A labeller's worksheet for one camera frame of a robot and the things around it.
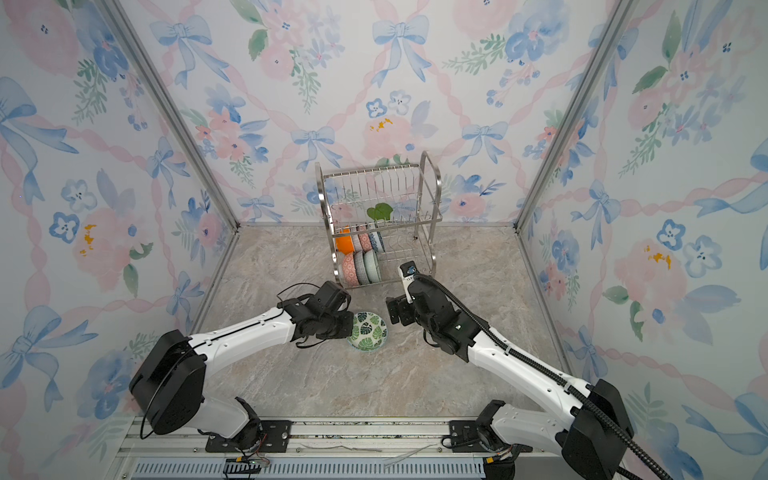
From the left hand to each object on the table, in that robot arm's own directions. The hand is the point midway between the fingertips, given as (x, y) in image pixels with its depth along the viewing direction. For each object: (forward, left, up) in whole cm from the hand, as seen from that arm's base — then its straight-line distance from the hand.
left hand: (354, 326), depth 85 cm
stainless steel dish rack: (+52, -19, +6) cm, 56 cm away
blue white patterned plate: (+28, -6, +4) cm, 29 cm away
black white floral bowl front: (+16, +2, +6) cm, 17 cm away
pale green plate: (+18, -4, +5) cm, 19 cm away
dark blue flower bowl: (+17, -1, +6) cm, 18 cm away
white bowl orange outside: (+29, +5, +2) cm, 30 cm away
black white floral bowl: (+27, -2, +6) cm, 28 cm away
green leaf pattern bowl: (0, -4, -4) cm, 6 cm away
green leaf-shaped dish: (+26, -7, +20) cm, 34 cm away
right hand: (+5, -14, +12) cm, 19 cm away
